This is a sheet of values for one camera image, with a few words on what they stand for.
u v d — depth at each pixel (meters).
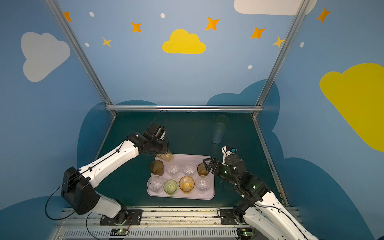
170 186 0.84
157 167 0.88
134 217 0.75
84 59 0.87
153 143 0.62
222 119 1.04
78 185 0.40
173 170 0.90
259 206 0.45
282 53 0.86
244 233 0.71
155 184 0.84
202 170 0.88
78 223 0.72
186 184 0.84
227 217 0.74
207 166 0.63
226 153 0.66
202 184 0.85
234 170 0.51
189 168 0.89
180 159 0.95
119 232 0.70
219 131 1.02
